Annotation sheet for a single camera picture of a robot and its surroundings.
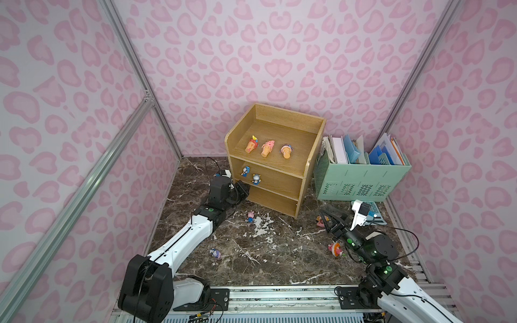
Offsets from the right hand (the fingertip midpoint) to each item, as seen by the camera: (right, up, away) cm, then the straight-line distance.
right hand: (323, 211), depth 67 cm
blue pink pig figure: (-26, -7, +26) cm, 38 cm away
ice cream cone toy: (-11, +21, +7) cm, 25 cm away
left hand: (-24, +9, +14) cm, 30 cm away
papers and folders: (+14, +23, +19) cm, 33 cm away
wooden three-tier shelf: (-12, +10, +20) cm, 26 cm away
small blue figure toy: (-28, +14, +21) cm, 37 cm away
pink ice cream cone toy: (-18, +22, +8) cm, 30 cm away
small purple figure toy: (-39, -20, +15) cm, 46 cm away
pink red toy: (+9, -18, +14) cm, 25 cm away
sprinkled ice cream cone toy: (-24, +23, +10) cm, 35 cm away
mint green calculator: (+13, 0, -9) cm, 15 cm away
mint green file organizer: (+21, +8, +22) cm, 31 cm away
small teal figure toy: (-23, +10, +19) cm, 31 cm away
